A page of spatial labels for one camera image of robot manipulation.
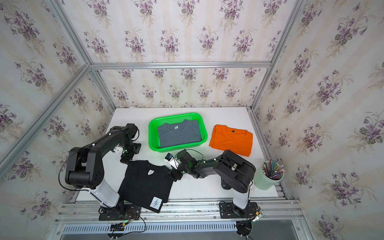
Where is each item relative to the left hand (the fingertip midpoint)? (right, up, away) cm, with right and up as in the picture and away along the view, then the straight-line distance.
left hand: (140, 156), depth 89 cm
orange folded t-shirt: (+58, +9, +13) cm, 60 cm away
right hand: (+19, -8, -2) cm, 21 cm away
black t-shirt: (+6, -14, -7) cm, 17 cm away
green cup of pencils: (+73, -5, -12) cm, 74 cm away
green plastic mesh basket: (+6, +21, +13) cm, 25 cm away
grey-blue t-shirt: (+28, +14, +13) cm, 35 cm away
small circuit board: (-4, -30, -18) cm, 35 cm away
